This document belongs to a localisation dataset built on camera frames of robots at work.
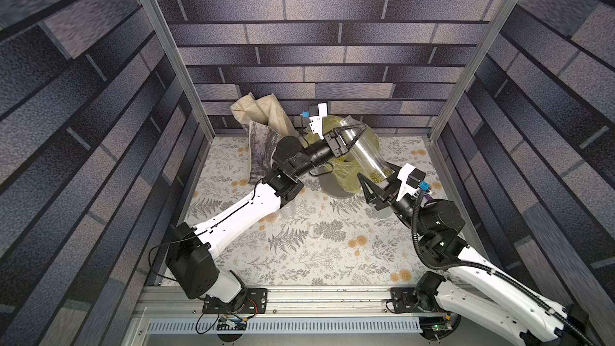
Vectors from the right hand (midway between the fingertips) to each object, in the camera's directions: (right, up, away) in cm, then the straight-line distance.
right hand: (366, 165), depth 59 cm
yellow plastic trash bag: (-3, -2, +17) cm, 18 cm away
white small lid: (-13, -27, +30) cm, 42 cm away
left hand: (-1, +8, -5) cm, 10 cm away
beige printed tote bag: (-33, +17, +42) cm, 56 cm away
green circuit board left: (-39, -49, +12) cm, 63 cm away
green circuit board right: (+24, -49, +11) cm, 55 cm away
